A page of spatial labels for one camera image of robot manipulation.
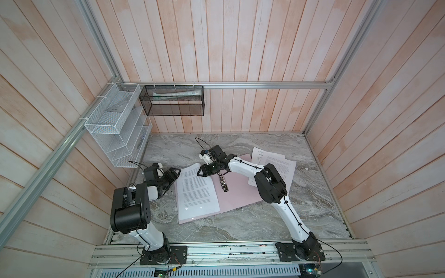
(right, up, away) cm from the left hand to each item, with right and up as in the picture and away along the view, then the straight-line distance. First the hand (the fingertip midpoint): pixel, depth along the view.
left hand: (179, 175), depth 96 cm
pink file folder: (+35, -9, -4) cm, 36 cm away
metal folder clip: (+26, -6, -2) cm, 27 cm away
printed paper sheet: (+11, -10, -4) cm, 15 cm away
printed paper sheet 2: (+48, +10, +11) cm, 50 cm away
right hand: (+11, 0, +3) cm, 12 cm away
